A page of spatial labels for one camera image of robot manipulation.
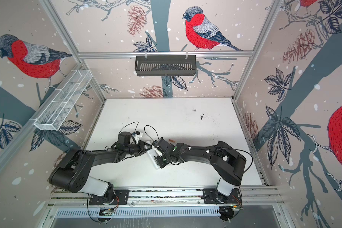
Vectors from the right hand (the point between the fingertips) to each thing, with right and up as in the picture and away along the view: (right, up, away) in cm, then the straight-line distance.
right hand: (158, 163), depth 83 cm
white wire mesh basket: (-53, +31, -11) cm, 62 cm away
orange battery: (+8, +11, +11) cm, 18 cm away
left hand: (-4, +8, +2) cm, 10 cm away
